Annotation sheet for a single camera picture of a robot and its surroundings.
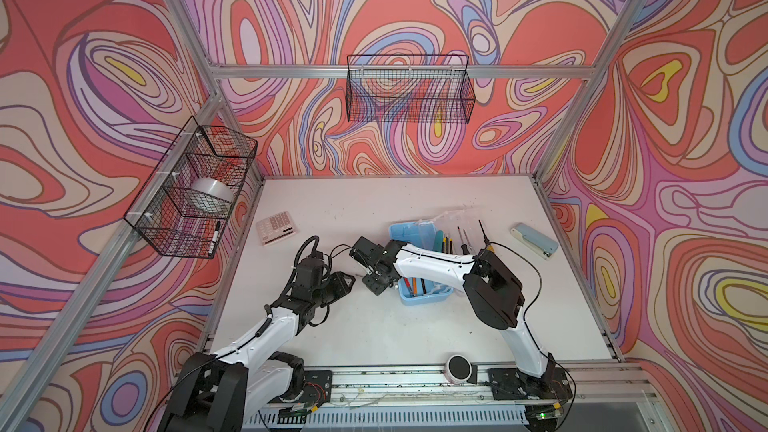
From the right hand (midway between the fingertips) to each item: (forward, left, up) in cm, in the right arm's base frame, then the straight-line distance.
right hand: (383, 285), depth 91 cm
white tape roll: (+8, +40, +35) cm, 53 cm away
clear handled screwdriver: (+7, -26, +11) cm, 29 cm away
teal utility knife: (+10, -17, +9) cm, 22 cm away
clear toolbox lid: (+13, -25, +11) cm, 30 cm away
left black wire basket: (+9, +50, +30) cm, 59 cm away
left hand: (0, +8, +6) cm, 10 cm away
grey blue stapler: (+11, -53, +2) cm, 54 cm away
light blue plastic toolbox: (-2, -10, 0) cm, 10 cm away
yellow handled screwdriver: (+8, -31, +11) cm, 34 cm away
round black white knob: (-25, -18, +4) cm, 31 cm away
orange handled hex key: (0, -10, 0) cm, 10 cm away
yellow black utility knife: (+8, -20, +8) cm, 23 cm away
